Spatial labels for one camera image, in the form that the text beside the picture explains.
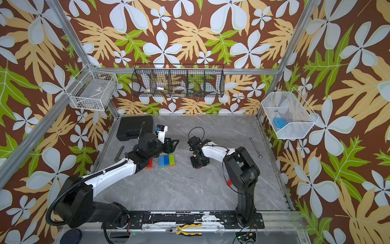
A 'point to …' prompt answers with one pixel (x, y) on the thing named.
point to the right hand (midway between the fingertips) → (196, 165)
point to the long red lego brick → (229, 182)
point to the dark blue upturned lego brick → (166, 161)
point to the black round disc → (73, 236)
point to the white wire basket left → (92, 89)
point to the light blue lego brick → (161, 161)
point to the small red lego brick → (198, 168)
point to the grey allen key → (117, 159)
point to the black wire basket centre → (178, 80)
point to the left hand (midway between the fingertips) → (175, 138)
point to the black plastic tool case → (127, 123)
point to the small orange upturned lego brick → (192, 155)
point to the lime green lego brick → (172, 161)
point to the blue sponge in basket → (280, 122)
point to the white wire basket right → (290, 116)
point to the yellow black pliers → (176, 230)
